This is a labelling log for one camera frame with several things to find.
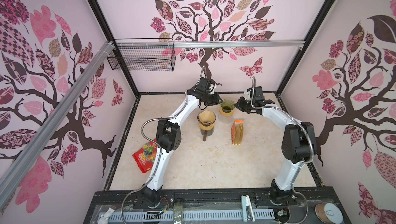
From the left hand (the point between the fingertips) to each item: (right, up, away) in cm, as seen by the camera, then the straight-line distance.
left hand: (221, 101), depth 93 cm
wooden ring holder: (+4, -8, +4) cm, 10 cm away
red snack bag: (-43, -31, -9) cm, 54 cm away
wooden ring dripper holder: (-9, -16, -5) cm, 19 cm away
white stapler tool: (+9, -50, -24) cm, 57 cm away
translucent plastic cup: (+4, -12, +8) cm, 15 cm away
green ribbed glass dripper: (+5, -2, +5) cm, 7 cm away
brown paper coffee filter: (-9, -8, -4) cm, 13 cm away
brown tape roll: (+43, -49, -28) cm, 71 cm away
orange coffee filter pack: (+10, -18, -3) cm, 21 cm away
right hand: (+9, 0, +2) cm, 10 cm away
